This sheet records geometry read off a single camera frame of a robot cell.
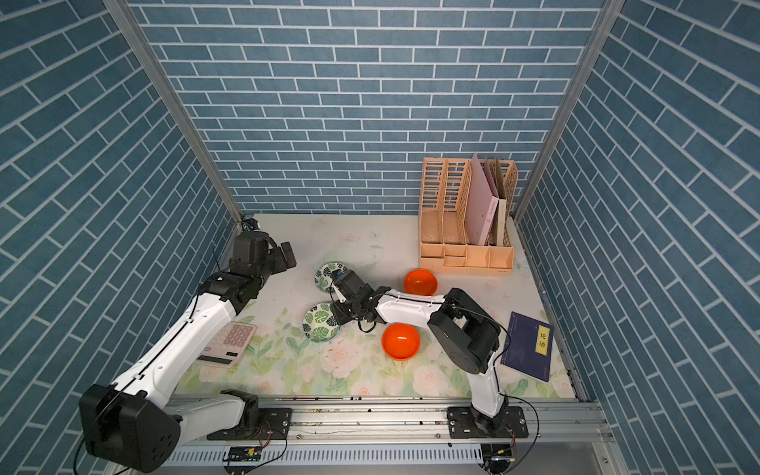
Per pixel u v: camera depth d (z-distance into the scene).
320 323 0.91
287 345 0.87
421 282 0.97
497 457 0.70
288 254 0.74
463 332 0.50
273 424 0.73
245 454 0.72
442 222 1.20
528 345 0.87
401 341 0.85
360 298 0.70
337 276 0.82
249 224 0.68
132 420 0.38
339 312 0.79
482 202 0.88
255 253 0.60
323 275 0.99
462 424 0.74
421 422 0.75
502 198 0.87
